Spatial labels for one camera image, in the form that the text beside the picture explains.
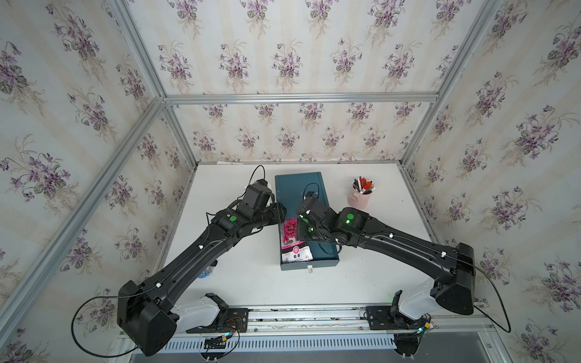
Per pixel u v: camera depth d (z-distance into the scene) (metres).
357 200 0.96
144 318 0.37
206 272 0.82
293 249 0.72
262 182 0.69
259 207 0.58
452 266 0.41
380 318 0.73
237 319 0.73
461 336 0.75
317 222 0.53
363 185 0.98
